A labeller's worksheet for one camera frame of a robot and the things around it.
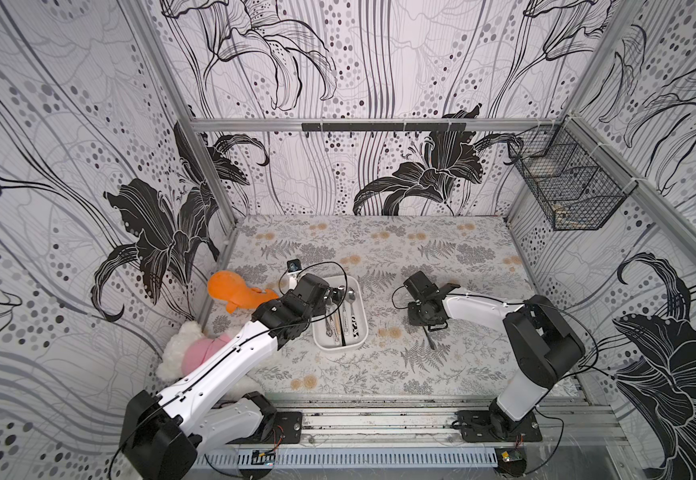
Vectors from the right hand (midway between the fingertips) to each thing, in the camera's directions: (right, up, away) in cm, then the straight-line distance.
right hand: (418, 314), depth 95 cm
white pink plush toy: (-64, -4, -18) cm, 67 cm away
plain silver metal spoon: (+2, -7, -8) cm, 11 cm away
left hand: (-32, +7, -14) cm, 36 cm away
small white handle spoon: (-29, -3, -5) cm, 29 cm away
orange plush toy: (-59, +9, -3) cm, 60 cm away
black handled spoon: (-26, +6, +1) cm, 27 cm away
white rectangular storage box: (-24, -3, -5) cm, 25 cm away
